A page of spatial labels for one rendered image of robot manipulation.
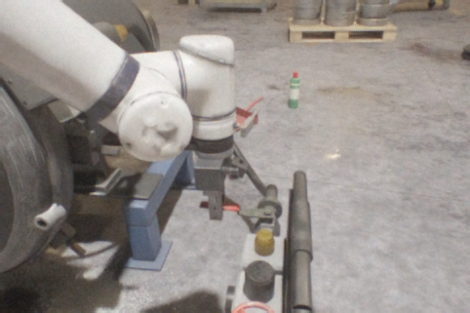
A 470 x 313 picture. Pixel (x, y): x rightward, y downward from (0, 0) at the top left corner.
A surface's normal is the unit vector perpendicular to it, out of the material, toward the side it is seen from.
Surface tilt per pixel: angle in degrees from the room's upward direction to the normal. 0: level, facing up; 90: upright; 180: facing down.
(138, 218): 90
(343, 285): 0
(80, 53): 73
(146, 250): 90
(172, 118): 87
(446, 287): 0
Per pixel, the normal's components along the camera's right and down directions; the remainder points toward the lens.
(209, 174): -0.15, 0.50
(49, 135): 0.98, -0.02
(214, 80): 0.35, 0.46
